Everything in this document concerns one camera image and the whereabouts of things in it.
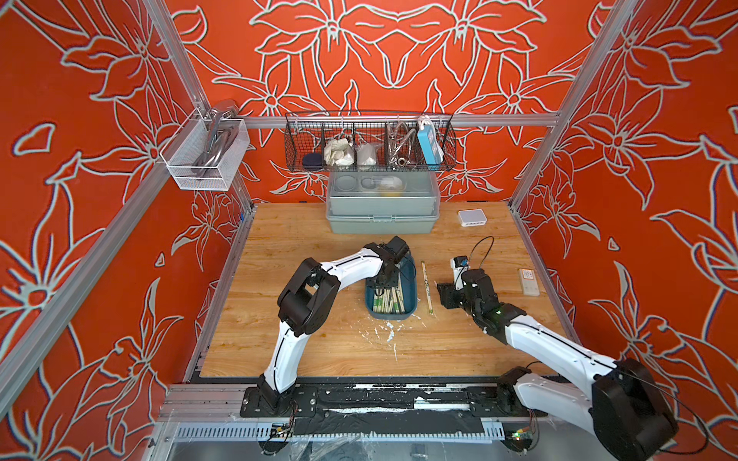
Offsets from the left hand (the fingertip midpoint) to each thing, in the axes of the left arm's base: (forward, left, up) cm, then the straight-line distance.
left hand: (389, 281), depth 95 cm
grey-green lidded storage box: (+24, +3, +15) cm, 28 cm away
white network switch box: (+32, -34, 0) cm, 46 cm away
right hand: (-4, -15, +8) cm, 18 cm away
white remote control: (+2, -48, 0) cm, 48 cm away
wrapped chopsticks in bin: (-7, 0, 0) cm, 7 cm away
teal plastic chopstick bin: (+1, -6, +2) cm, 7 cm away
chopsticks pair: (-1, -13, -1) cm, 13 cm away
